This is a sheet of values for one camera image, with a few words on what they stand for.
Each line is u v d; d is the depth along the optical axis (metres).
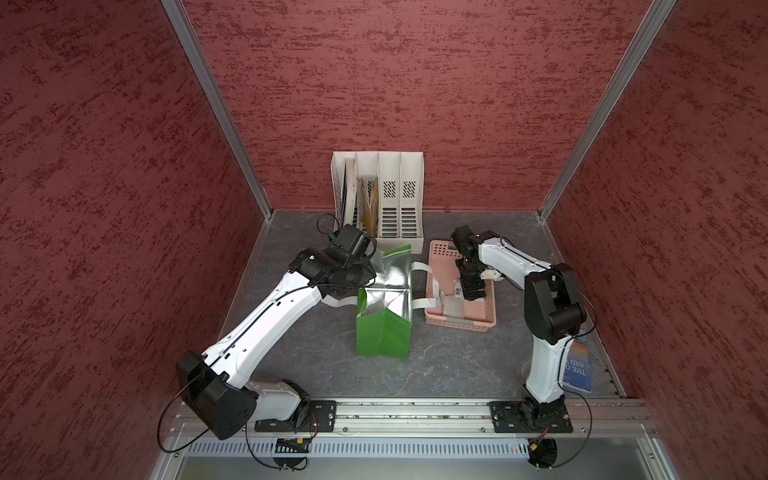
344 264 0.59
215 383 0.38
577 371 0.81
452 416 0.76
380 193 1.18
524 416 0.70
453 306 0.92
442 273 1.03
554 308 0.52
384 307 0.91
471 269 0.80
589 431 0.70
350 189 0.95
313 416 0.73
